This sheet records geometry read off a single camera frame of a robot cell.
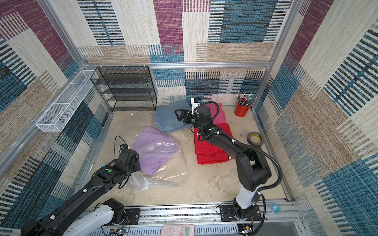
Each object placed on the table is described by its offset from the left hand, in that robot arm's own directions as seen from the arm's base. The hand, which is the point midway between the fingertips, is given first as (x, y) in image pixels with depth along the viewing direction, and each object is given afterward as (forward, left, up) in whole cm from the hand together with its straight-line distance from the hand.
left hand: (136, 161), depth 82 cm
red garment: (+8, -40, -5) cm, 41 cm away
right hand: (+22, -25, +16) cm, 37 cm away
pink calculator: (-30, -24, -8) cm, 39 cm away
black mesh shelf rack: (+52, +16, +10) cm, 56 cm away
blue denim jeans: (+34, -13, -3) cm, 37 cm away
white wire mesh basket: (+12, +34, +24) cm, 43 cm away
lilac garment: (+9, -8, -4) cm, 13 cm away
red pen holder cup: (+43, -68, -5) cm, 81 cm away
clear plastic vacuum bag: (-3, -20, -10) cm, 22 cm away
